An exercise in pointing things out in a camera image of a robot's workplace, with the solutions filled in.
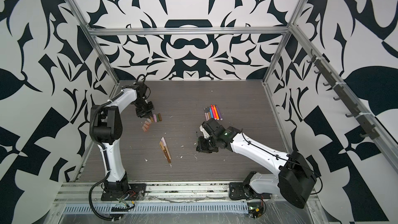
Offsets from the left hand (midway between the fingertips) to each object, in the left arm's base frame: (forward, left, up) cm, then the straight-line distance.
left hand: (151, 113), depth 98 cm
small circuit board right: (-51, -53, -5) cm, 73 cm away
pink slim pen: (0, -36, -4) cm, 37 cm away
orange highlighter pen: (+1, -41, -3) cm, 41 cm away
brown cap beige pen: (+1, -35, -3) cm, 36 cm away
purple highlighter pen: (-3, -43, -4) cm, 43 cm away
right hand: (-25, -27, +6) cm, 37 cm away
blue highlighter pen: (+3, -37, -3) cm, 37 cm away
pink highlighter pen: (-3, -40, -3) cm, 40 cm away
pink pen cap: (-2, -2, -3) cm, 4 cm away
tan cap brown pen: (-24, -10, -3) cm, 26 cm away
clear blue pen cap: (-4, +1, -2) cm, 4 cm away
